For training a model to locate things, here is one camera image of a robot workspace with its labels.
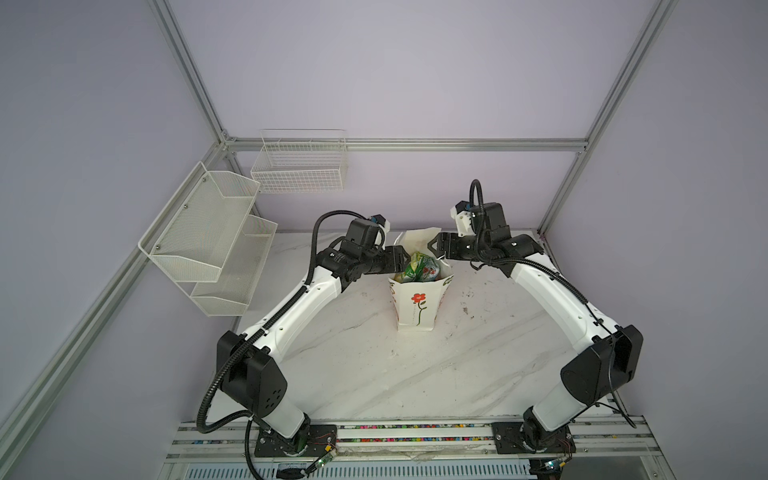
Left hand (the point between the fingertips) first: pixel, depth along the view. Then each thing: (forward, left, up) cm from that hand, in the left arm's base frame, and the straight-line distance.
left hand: (400, 260), depth 78 cm
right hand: (+4, -10, +2) cm, 11 cm away
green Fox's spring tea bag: (+8, -8, -12) cm, 16 cm away
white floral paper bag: (-8, -5, -9) cm, 13 cm away
